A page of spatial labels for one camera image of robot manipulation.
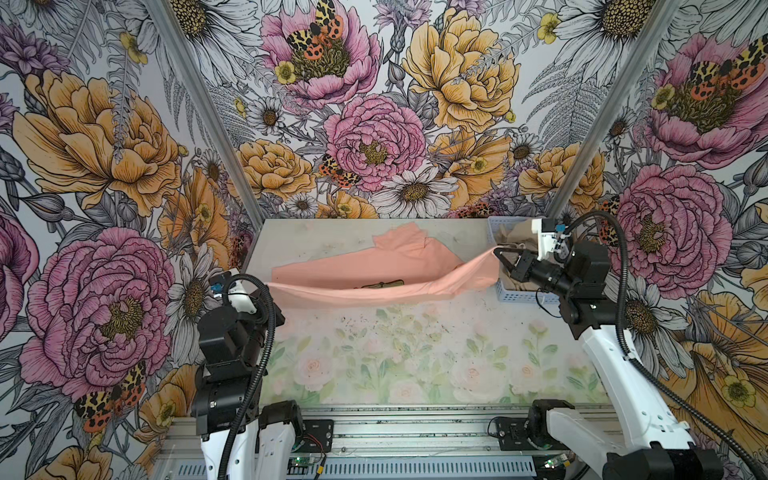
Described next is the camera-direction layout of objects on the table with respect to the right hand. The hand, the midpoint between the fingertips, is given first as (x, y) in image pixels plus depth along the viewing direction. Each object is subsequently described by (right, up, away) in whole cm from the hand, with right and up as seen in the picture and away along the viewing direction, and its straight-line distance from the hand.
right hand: (495, 259), depth 71 cm
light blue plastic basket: (+10, -11, +23) cm, 27 cm away
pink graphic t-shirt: (-19, -4, +38) cm, 43 cm away
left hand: (-51, -8, -5) cm, 52 cm away
